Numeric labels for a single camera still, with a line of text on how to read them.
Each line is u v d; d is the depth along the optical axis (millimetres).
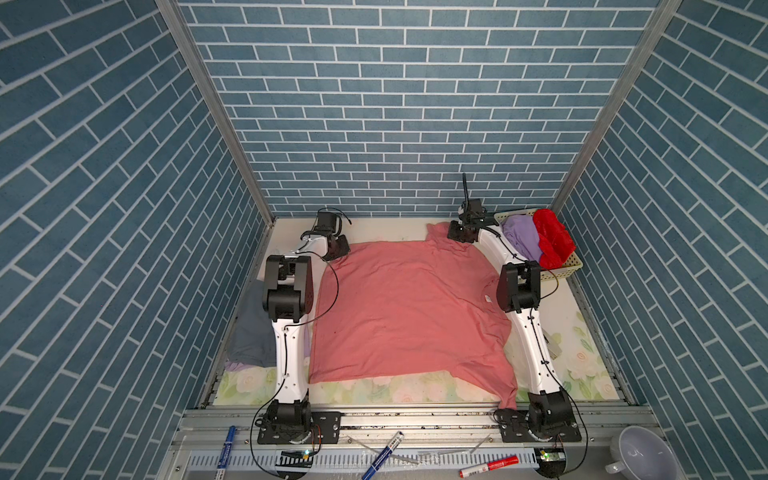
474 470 680
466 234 927
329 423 744
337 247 1006
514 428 736
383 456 691
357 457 705
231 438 719
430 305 961
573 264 1010
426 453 707
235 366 821
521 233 1052
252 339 821
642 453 699
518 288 722
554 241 1070
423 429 752
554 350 850
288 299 609
